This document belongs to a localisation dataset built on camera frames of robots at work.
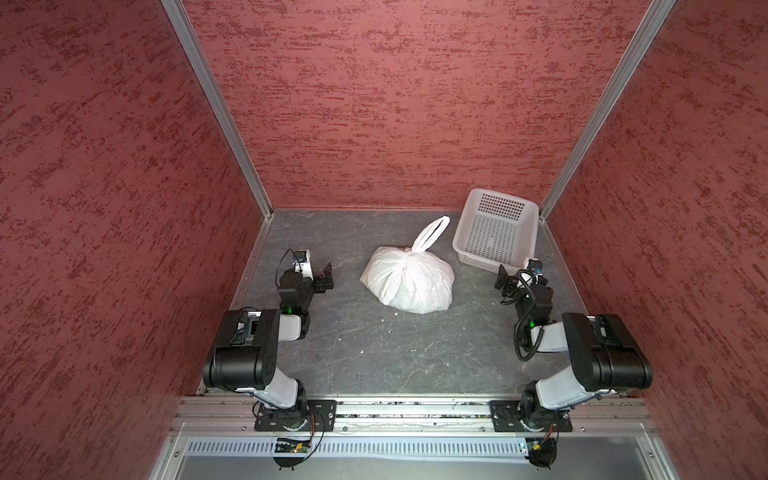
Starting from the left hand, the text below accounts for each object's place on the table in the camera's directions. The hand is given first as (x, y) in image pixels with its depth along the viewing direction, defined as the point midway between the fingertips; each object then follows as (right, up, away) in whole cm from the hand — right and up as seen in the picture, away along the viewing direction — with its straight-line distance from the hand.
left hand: (316, 268), depth 94 cm
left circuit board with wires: (-1, -44, -21) cm, 49 cm away
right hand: (+63, 0, -2) cm, 64 cm away
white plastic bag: (+30, -3, -5) cm, 31 cm away
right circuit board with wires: (+62, -43, -22) cm, 78 cm away
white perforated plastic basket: (+66, +13, +21) cm, 70 cm away
